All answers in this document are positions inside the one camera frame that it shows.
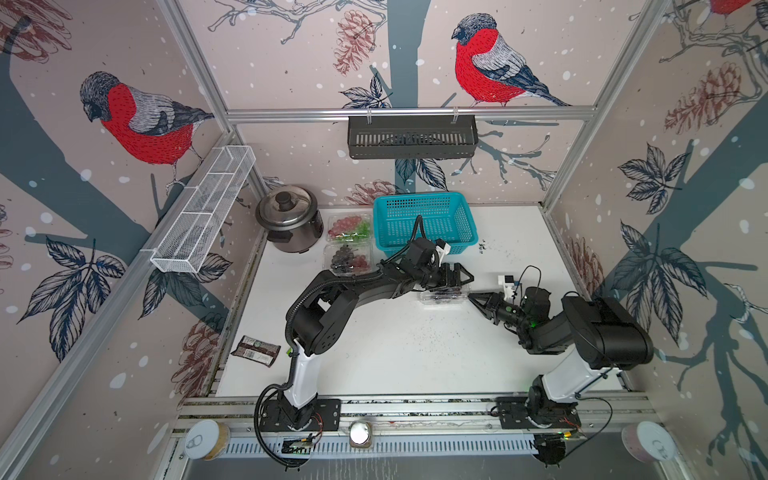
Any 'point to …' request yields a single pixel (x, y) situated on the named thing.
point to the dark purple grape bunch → (451, 293)
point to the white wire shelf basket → (185, 243)
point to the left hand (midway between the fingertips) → (470, 279)
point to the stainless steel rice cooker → (291, 216)
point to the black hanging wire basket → (412, 137)
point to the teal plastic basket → (446, 215)
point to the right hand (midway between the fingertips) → (471, 295)
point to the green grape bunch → (362, 233)
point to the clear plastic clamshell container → (343, 238)
